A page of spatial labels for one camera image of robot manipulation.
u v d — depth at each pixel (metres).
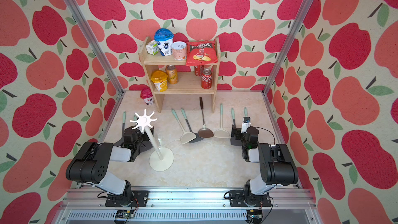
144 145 0.88
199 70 0.96
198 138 0.93
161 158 0.87
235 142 0.91
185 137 0.95
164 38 0.74
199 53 0.75
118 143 0.93
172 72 0.89
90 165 0.46
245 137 0.75
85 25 0.85
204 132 0.98
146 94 1.06
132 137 0.73
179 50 0.73
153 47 0.77
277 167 0.45
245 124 0.82
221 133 0.96
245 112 1.08
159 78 0.86
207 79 0.86
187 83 0.97
